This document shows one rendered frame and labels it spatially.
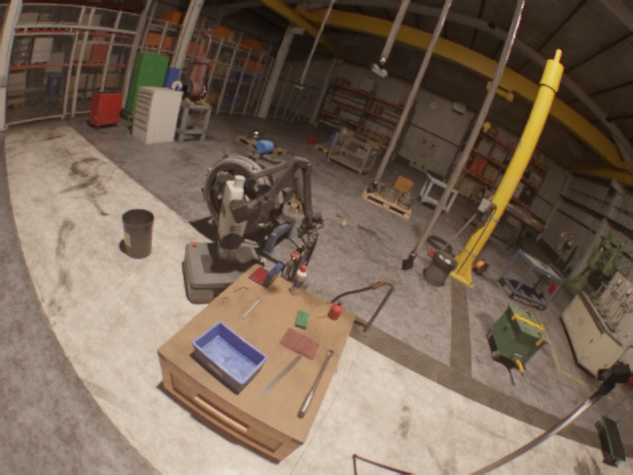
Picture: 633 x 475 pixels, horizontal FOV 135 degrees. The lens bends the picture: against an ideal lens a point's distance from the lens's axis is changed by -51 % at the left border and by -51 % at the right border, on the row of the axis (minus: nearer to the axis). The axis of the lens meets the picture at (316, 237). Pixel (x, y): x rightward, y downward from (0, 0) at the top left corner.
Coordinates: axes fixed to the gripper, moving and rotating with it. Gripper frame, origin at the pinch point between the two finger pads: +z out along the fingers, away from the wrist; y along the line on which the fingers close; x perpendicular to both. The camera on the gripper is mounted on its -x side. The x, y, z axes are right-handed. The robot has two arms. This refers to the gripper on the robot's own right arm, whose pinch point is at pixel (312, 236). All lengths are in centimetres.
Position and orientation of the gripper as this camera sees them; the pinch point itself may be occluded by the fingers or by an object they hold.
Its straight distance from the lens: 214.4
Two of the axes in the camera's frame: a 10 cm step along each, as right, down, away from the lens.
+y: -4.5, -5.6, 6.9
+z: 1.3, 7.3, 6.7
